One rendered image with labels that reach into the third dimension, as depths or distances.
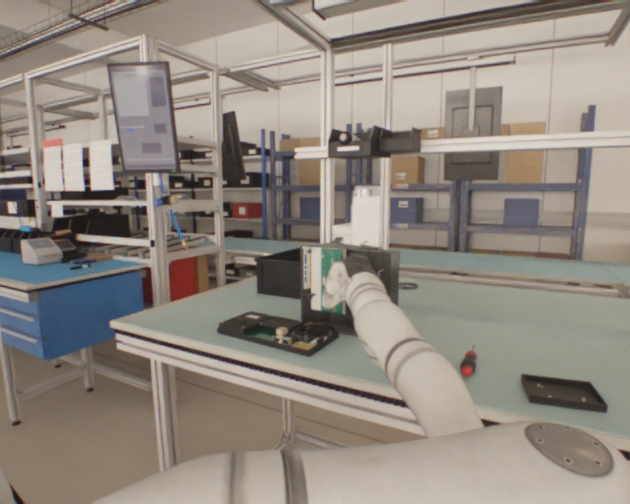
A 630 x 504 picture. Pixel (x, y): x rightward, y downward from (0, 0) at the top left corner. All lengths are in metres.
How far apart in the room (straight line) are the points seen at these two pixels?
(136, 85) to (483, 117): 1.96
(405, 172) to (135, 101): 3.21
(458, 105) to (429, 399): 2.40
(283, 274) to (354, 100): 4.36
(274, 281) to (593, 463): 1.06
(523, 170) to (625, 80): 1.36
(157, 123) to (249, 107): 4.29
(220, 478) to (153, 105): 1.91
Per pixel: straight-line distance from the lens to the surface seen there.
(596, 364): 0.95
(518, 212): 4.45
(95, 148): 2.76
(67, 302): 2.23
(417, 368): 0.46
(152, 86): 2.06
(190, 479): 0.26
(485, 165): 2.71
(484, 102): 2.71
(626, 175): 5.02
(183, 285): 2.72
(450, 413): 0.43
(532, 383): 0.80
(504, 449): 0.31
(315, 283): 0.96
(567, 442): 0.34
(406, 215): 4.56
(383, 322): 0.54
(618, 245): 5.04
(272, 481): 0.25
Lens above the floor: 1.33
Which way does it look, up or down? 8 degrees down
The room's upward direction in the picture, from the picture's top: straight up
